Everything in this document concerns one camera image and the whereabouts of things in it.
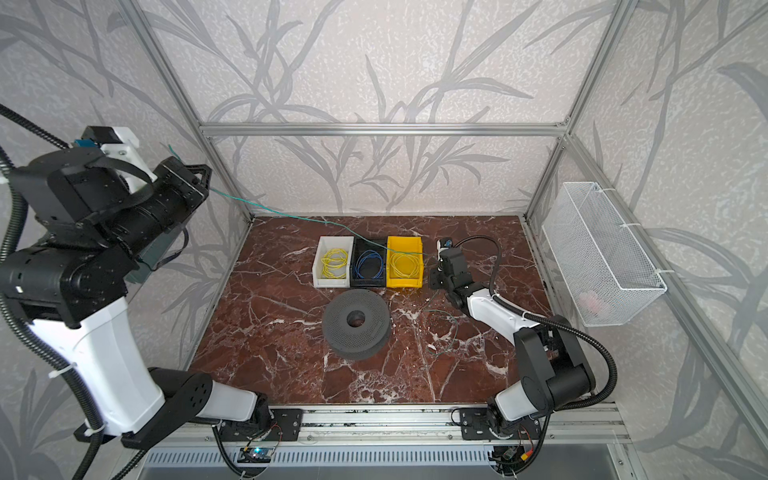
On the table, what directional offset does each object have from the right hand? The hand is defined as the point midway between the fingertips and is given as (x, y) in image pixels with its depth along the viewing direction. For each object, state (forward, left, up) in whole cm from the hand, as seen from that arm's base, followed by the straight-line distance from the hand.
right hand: (438, 259), depth 93 cm
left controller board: (-49, +47, -11) cm, 69 cm away
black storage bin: (+4, +23, -8) cm, 25 cm away
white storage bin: (+11, +38, -5) cm, 40 cm away
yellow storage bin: (+12, +8, -8) cm, 16 cm away
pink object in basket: (-19, -36, +10) cm, 42 cm away
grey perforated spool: (-24, +24, -6) cm, 34 cm away
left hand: (-13, +41, +48) cm, 65 cm away
